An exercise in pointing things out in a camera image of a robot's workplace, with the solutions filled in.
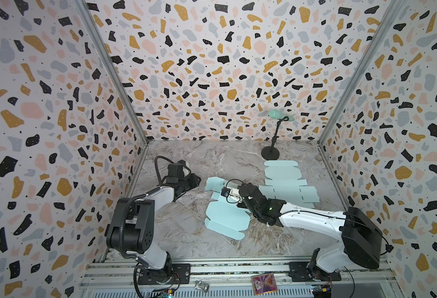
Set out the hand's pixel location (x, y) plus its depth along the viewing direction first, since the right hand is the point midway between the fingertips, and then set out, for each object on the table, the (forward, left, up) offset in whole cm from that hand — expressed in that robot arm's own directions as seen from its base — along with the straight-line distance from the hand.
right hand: (241, 182), depth 82 cm
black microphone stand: (+32, -21, -17) cm, 42 cm away
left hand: (+8, +19, -7) cm, 22 cm away
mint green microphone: (+29, -16, +15) cm, 36 cm away
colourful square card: (-36, -9, -15) cm, 40 cm away
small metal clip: (-37, +16, -15) cm, 43 cm away
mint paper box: (-11, +7, -15) cm, 20 cm away
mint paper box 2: (+10, -25, -17) cm, 32 cm away
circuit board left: (-39, +28, -17) cm, 51 cm away
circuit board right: (-37, -31, -18) cm, 52 cm away
